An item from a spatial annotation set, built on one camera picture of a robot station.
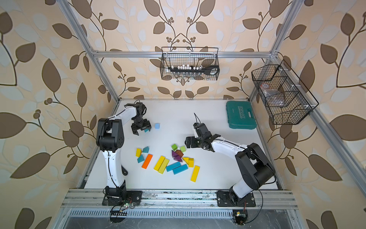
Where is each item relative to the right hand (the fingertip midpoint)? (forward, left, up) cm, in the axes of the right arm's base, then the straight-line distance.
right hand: (191, 141), depth 91 cm
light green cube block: (-3, +6, -4) cm, 7 cm away
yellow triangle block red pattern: (-4, +34, -3) cm, 35 cm away
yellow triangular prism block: (-11, +3, -2) cm, 12 cm away
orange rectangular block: (-10, +28, -4) cm, 30 cm away
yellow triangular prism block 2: (-13, +1, -3) cm, 13 cm away
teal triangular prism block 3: (-9, +32, -3) cm, 34 cm away
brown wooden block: (-6, +8, -2) cm, 10 cm away
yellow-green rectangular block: (-14, +17, -3) cm, 22 cm away
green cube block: (-2, +11, -3) cm, 12 cm away
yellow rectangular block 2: (-19, -1, -4) cm, 19 cm away
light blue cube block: (+16, +25, -4) cm, 29 cm away
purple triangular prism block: (-7, +11, -3) cm, 13 cm away
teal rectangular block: (-14, +12, -4) cm, 19 cm away
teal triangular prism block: (+11, +32, -1) cm, 33 cm away
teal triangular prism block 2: (-3, +30, -3) cm, 30 cm away
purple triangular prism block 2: (-10, +9, -2) cm, 13 cm away
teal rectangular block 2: (-16, +7, -4) cm, 18 cm away
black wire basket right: (+3, -54, +27) cm, 61 cm away
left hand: (+12, +32, -2) cm, 34 cm away
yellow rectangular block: (-11, +20, -4) cm, 24 cm away
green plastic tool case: (+21, -37, 0) cm, 43 cm away
